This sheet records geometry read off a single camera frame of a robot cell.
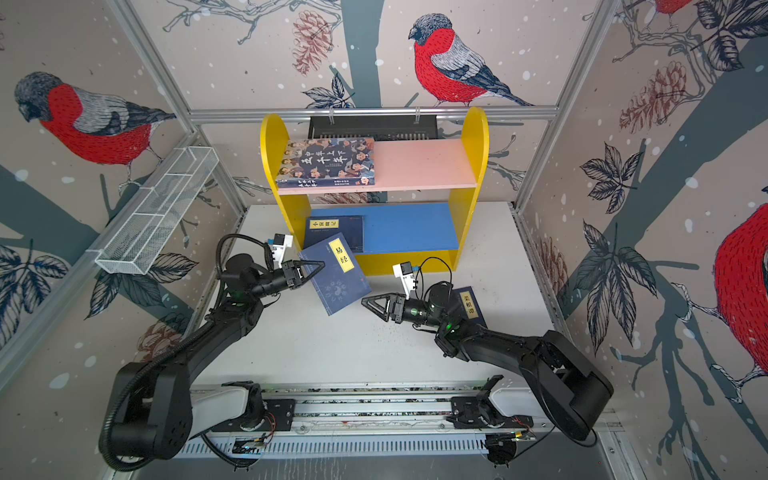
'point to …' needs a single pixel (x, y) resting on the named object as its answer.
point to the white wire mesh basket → (159, 210)
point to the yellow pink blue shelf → (418, 207)
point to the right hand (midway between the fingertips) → (365, 308)
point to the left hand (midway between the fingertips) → (320, 269)
